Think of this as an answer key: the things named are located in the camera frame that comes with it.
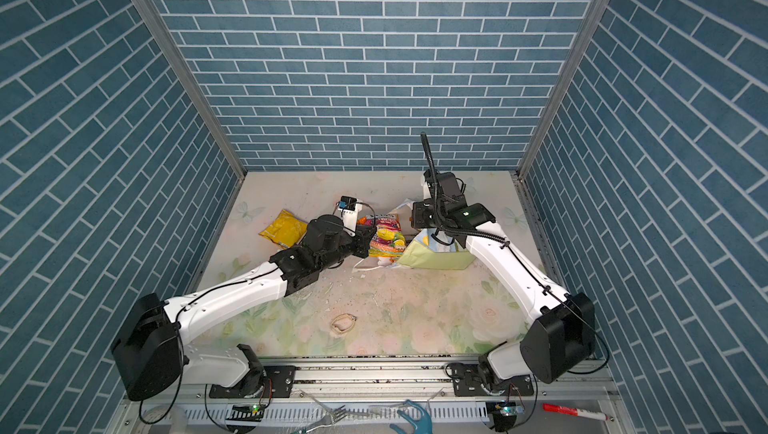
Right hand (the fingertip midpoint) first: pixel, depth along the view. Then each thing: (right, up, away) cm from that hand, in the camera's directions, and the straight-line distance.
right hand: (413, 207), depth 81 cm
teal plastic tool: (+2, -50, -13) cm, 51 cm away
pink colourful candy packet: (-7, -9, -1) cm, 11 cm away
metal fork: (-20, -48, -13) cm, 54 cm away
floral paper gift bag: (+2, -11, -4) cm, 12 cm away
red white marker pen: (+38, -48, -12) cm, 62 cm away
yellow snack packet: (-42, -8, +19) cm, 47 cm away
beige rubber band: (-20, -31, +3) cm, 37 cm away
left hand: (-9, -6, -3) cm, 11 cm away
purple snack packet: (-8, -17, +10) cm, 21 cm away
